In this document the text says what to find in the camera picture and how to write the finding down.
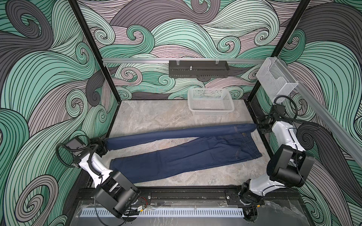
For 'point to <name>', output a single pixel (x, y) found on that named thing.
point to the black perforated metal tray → (198, 68)
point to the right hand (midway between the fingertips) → (257, 120)
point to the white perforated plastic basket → (210, 101)
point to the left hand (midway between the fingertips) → (104, 135)
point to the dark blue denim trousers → (212, 146)
